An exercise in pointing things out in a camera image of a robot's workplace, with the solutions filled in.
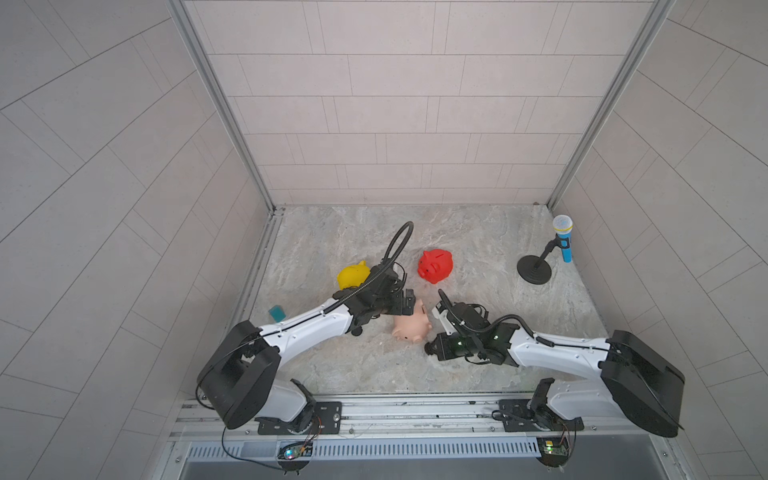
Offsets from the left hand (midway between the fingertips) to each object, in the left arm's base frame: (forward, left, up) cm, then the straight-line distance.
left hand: (408, 297), depth 85 cm
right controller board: (-35, -33, -7) cm, 49 cm away
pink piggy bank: (-9, -1, 0) cm, 9 cm away
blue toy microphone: (+12, -41, +19) cm, 47 cm away
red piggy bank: (+9, -8, +3) cm, 13 cm away
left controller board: (-36, +25, -3) cm, 44 cm away
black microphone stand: (+13, -42, -4) cm, 44 cm away
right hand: (-14, -6, -5) cm, 16 cm away
